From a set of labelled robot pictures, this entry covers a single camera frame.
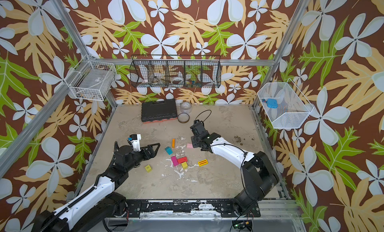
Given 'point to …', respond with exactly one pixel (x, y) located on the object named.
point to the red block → (182, 160)
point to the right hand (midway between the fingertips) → (195, 138)
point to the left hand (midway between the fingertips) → (154, 144)
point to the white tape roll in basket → (177, 80)
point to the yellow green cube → (148, 168)
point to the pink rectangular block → (189, 146)
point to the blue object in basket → (272, 103)
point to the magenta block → (174, 161)
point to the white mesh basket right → (293, 107)
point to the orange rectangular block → (173, 143)
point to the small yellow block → (184, 165)
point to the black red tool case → (158, 110)
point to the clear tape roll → (185, 107)
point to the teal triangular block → (169, 150)
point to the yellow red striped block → (203, 162)
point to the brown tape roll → (183, 117)
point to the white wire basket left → (95, 81)
